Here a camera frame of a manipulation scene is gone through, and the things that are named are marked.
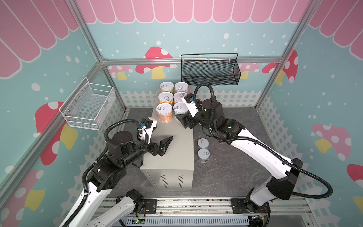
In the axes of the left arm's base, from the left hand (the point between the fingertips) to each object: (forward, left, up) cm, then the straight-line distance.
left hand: (163, 135), depth 60 cm
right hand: (+13, -8, +3) cm, 15 cm away
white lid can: (+14, -21, -29) cm, 38 cm away
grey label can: (+6, -20, -30) cm, 37 cm away
